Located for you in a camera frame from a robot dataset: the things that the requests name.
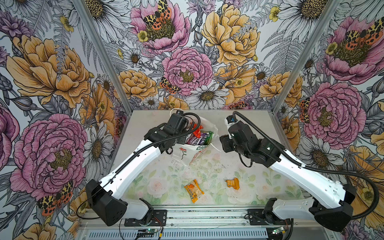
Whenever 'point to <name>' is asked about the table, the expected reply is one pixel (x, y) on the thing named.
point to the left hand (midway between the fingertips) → (177, 137)
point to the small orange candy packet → (234, 183)
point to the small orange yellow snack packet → (194, 191)
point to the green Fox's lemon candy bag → (210, 136)
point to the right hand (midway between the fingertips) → (225, 142)
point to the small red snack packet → (197, 132)
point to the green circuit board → (278, 230)
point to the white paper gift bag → (186, 154)
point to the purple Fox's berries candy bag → (190, 139)
